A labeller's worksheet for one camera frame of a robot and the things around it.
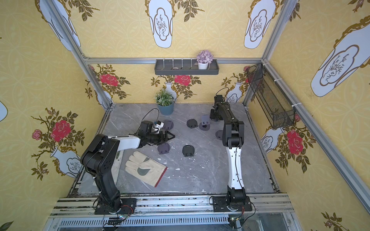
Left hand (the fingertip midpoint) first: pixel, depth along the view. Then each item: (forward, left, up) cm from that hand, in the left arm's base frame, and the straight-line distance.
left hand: (172, 138), depth 94 cm
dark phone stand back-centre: (+17, -14, -6) cm, 23 cm away
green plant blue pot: (+27, +6, +7) cm, 28 cm away
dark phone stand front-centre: (-7, -10, -4) cm, 13 cm away
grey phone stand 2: (-4, +6, -4) cm, 8 cm away
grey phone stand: (+14, +4, -5) cm, 16 cm away
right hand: (+22, -32, -5) cm, 39 cm away
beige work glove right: (-18, +16, -5) cm, 25 cm away
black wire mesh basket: (+8, -65, +18) cm, 68 cm away
